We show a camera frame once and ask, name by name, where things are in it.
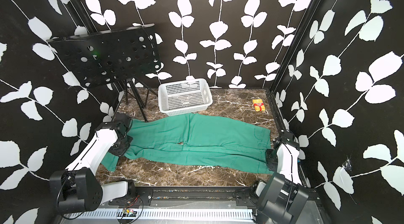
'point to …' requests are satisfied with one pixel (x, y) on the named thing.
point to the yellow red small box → (259, 105)
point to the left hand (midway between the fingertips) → (127, 145)
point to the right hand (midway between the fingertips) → (267, 157)
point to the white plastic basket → (183, 98)
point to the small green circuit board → (129, 213)
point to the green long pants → (197, 139)
